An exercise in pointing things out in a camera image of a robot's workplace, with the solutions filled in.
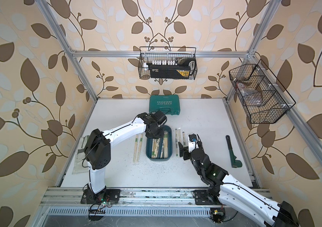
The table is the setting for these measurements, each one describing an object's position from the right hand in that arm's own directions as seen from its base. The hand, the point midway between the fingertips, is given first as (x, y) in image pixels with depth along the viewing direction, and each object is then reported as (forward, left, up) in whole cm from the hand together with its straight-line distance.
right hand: (186, 141), depth 78 cm
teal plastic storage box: (+3, +15, -14) cm, 21 cm away
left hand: (+7, +14, -6) cm, 17 cm away
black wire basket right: (+13, -41, +18) cm, 47 cm away
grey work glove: (-6, +64, -16) cm, 66 cm away
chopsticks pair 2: (+8, +30, -16) cm, 35 cm away
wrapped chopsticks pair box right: (+3, +12, -15) cm, 19 cm away
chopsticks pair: (+10, -1, -15) cm, 18 cm away
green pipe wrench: (-8, -31, -15) cm, 35 cm away
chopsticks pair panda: (+8, +4, -16) cm, 19 cm away
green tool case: (+39, +7, -11) cm, 41 cm away
